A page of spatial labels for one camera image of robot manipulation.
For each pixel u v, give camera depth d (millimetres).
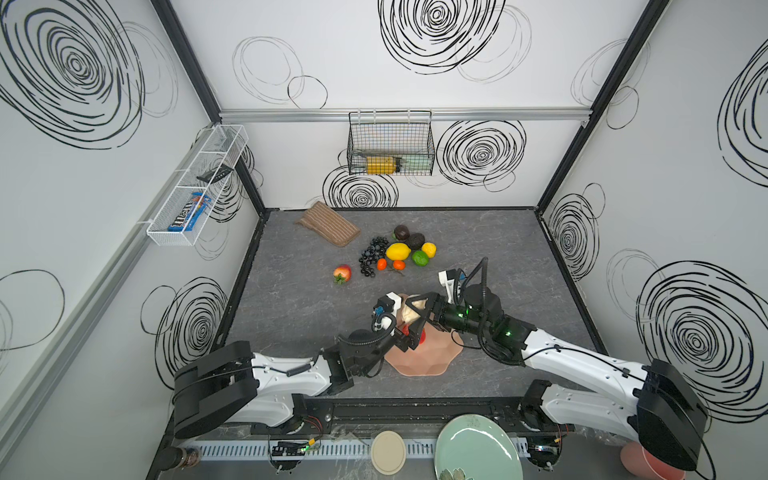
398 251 1020
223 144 920
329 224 1151
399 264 1013
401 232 1082
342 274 963
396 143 986
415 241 1049
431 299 678
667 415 399
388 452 642
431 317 680
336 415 753
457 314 659
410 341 664
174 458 608
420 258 1018
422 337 856
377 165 871
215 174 757
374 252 1020
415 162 867
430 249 1045
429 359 810
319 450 695
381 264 1009
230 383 460
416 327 667
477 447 687
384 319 615
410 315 706
